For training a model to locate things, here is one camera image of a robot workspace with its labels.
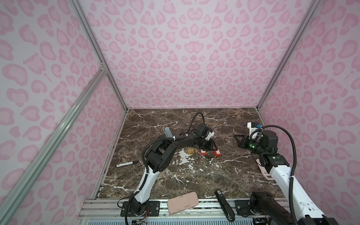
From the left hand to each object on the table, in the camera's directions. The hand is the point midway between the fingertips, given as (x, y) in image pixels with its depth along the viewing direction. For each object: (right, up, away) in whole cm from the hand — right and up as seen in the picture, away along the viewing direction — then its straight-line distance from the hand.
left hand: (217, 147), depth 91 cm
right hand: (+6, +10, -14) cm, 18 cm away
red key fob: (-9, -3, +2) cm, 10 cm away
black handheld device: (0, -26, -20) cm, 33 cm away
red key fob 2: (0, -4, +1) cm, 4 cm away
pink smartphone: (-23, -26, -16) cm, 38 cm away
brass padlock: (-17, -3, +3) cm, 18 cm away
